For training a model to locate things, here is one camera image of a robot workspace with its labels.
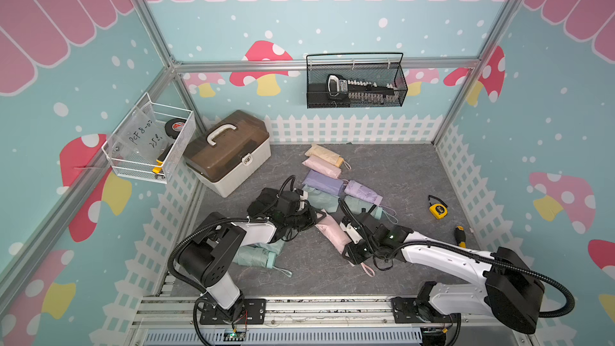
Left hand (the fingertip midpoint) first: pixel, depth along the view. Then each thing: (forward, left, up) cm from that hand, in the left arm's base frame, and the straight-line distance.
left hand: (325, 219), depth 88 cm
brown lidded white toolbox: (+20, +37, +15) cm, 44 cm away
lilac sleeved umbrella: (+14, -16, -3) cm, 22 cm away
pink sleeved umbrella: (+28, +1, -3) cm, 28 cm away
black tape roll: (+19, +52, +28) cm, 62 cm away
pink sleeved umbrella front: (-6, -3, +3) cm, 7 cm away
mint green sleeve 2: (-9, +18, -3) cm, 21 cm away
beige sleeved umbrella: (+33, -2, -2) cm, 33 cm away
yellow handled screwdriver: (-4, -50, -3) cm, 51 cm away
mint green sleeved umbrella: (+8, -12, -2) cm, 15 cm away
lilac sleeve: (+19, 0, -3) cm, 19 cm away
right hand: (-12, -7, -1) cm, 14 cm away
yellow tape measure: (+6, -45, -3) cm, 46 cm away
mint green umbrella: (-14, +23, -2) cm, 27 cm away
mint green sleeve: (+12, +1, -5) cm, 13 cm away
